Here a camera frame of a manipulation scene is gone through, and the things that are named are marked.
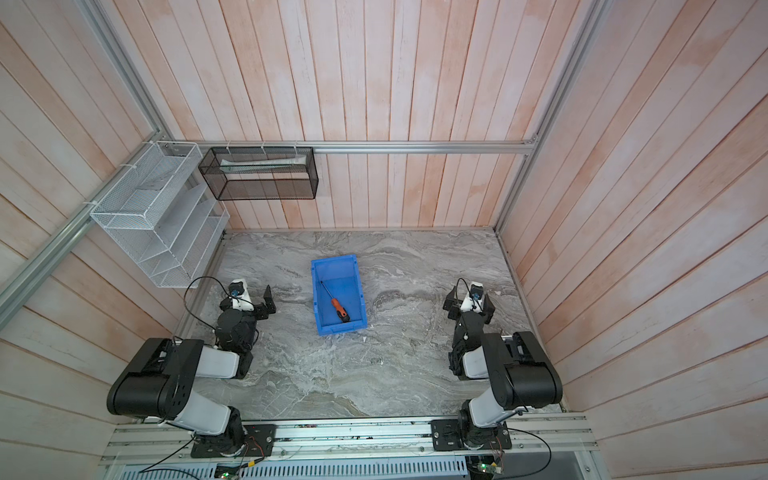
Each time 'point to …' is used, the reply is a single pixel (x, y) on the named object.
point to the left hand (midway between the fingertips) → (257, 291)
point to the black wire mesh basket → (260, 173)
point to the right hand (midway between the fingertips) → (473, 290)
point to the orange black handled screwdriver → (341, 311)
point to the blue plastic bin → (339, 300)
